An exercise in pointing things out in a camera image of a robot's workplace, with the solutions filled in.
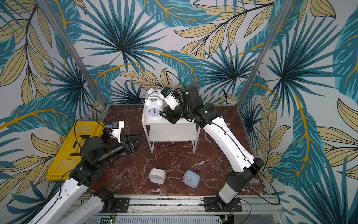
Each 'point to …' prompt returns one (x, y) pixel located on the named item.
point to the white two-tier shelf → (165, 130)
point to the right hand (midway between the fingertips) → (163, 110)
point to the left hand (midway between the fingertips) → (143, 138)
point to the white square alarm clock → (157, 176)
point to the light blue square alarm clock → (191, 178)
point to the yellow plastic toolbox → (65, 160)
